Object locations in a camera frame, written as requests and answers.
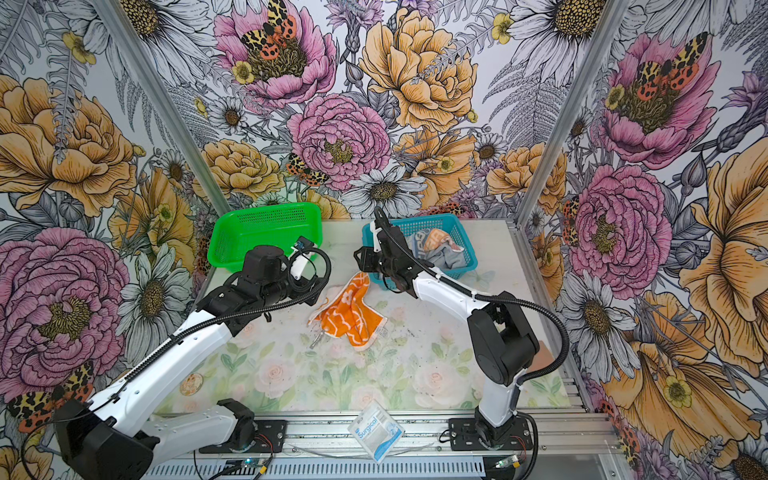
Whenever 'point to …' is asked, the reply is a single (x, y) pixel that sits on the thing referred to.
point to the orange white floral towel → (345, 315)
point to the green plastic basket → (273, 226)
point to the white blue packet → (377, 430)
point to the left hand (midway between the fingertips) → (308, 280)
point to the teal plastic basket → (451, 222)
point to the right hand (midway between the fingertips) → (360, 262)
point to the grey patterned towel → (446, 255)
